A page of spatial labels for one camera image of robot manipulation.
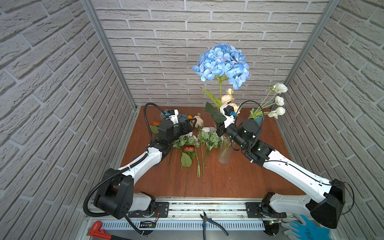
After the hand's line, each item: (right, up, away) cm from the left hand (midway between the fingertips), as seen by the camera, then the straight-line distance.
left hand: (192, 119), depth 79 cm
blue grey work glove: (+53, -52, -11) cm, 75 cm away
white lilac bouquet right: (+11, -13, +16) cm, 23 cm away
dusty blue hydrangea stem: (-8, +1, +24) cm, 26 cm away
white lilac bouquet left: (-3, -13, +17) cm, 22 cm away
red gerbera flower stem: (-4, -25, +8) cm, 27 cm away
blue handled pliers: (+7, -49, -9) cm, 50 cm away
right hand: (+10, +3, -14) cm, 18 cm away
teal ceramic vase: (+41, 0, +11) cm, 42 cm away
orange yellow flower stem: (+3, -29, +7) cm, 30 cm away
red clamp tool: (-44, -52, -12) cm, 69 cm away
